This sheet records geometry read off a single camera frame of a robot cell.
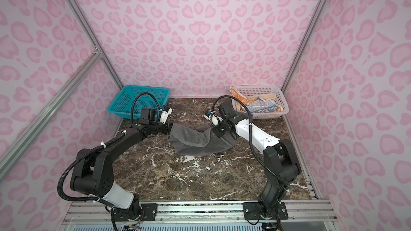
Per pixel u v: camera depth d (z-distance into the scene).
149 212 0.73
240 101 0.70
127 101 1.16
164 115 0.82
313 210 0.75
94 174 0.45
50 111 0.63
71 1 0.73
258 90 1.26
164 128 0.80
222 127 0.75
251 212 0.73
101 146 0.49
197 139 0.87
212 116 0.77
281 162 0.46
